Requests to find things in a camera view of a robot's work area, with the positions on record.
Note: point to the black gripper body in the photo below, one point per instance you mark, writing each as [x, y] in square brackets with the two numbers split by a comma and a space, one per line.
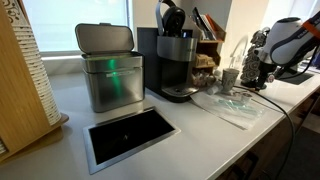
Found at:
[266, 72]

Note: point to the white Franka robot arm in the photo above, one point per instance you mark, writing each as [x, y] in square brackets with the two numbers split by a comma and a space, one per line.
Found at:
[290, 40]

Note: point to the wooden shelf organizer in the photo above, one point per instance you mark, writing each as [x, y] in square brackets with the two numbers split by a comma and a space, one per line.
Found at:
[210, 46]

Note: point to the counter sink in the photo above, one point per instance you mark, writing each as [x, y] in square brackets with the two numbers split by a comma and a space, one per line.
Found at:
[295, 78]

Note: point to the loose brown top coffee pod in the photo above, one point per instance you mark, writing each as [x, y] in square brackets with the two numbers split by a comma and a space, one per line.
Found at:
[246, 97]

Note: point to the patterned paper cup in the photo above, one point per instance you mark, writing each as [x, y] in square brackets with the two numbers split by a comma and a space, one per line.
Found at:
[230, 80]

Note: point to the clear zip bag of stirrers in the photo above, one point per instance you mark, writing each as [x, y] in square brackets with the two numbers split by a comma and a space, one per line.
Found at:
[230, 108]

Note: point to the pile of creamer cups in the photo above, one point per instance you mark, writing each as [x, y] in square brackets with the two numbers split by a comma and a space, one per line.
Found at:
[210, 81]

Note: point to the pile of brown sachets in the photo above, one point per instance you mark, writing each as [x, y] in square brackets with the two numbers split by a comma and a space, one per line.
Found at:
[204, 60]

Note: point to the orange flat packet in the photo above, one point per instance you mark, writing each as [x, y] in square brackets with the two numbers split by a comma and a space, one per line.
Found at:
[216, 30]

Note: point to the white flat packets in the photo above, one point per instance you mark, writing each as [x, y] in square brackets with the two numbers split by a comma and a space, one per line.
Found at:
[206, 28]

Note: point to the black flat packets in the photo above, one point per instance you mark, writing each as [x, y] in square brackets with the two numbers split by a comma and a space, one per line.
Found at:
[196, 23]

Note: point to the black coffee machine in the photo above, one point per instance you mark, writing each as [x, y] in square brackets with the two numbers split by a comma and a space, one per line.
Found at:
[170, 60]

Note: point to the steel framed counter opening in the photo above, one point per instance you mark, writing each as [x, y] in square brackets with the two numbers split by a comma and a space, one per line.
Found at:
[128, 136]

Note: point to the stainless steel bin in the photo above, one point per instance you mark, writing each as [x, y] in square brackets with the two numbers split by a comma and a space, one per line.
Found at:
[113, 83]

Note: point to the bright window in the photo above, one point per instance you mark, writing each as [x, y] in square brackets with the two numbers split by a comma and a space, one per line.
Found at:
[76, 23]

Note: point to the stack of paper cups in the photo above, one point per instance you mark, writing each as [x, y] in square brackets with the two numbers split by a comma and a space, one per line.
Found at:
[36, 66]

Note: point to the wooden cup dispenser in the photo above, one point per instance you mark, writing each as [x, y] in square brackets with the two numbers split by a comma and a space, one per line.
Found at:
[16, 100]

